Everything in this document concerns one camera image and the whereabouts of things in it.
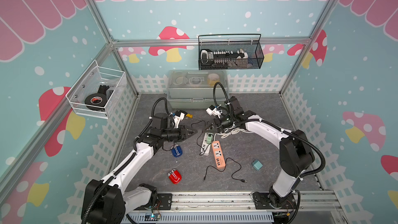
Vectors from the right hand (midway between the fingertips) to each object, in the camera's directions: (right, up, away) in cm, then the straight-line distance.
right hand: (204, 131), depth 76 cm
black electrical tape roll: (-49, +15, -6) cm, 52 cm away
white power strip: (+1, -12, +13) cm, 18 cm away
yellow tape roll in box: (+6, +31, +29) cm, 43 cm away
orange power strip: (+8, -15, +11) cm, 20 cm away
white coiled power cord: (+15, -3, +20) cm, 25 cm away
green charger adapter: (+3, -6, +12) cm, 14 cm away
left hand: (-4, -2, 0) cm, 5 cm away
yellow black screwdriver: (-10, +6, +29) cm, 32 cm away
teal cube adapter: (+29, -19, +7) cm, 35 cm away
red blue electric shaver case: (-15, -24, +3) cm, 28 cm away
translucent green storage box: (-4, +24, +27) cm, 37 cm away
